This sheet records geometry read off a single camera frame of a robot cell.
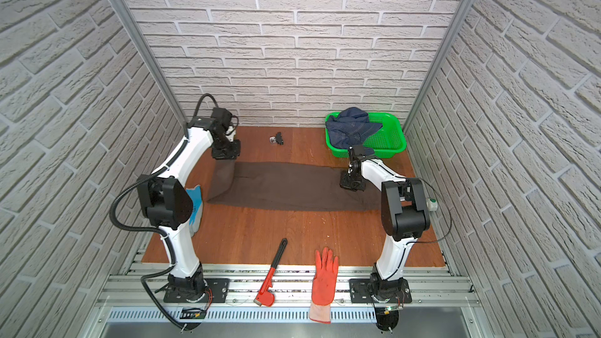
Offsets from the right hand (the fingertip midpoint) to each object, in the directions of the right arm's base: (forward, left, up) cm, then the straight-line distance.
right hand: (351, 186), depth 97 cm
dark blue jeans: (+26, -3, +9) cm, 28 cm away
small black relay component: (+29, +32, +1) cm, 44 cm away
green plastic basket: (+27, -25, -1) cm, 37 cm away
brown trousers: (+2, +24, -1) cm, 25 cm away
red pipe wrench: (-38, +34, -1) cm, 51 cm away
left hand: (+10, +45, +15) cm, 48 cm away
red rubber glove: (-36, +15, -2) cm, 39 cm away
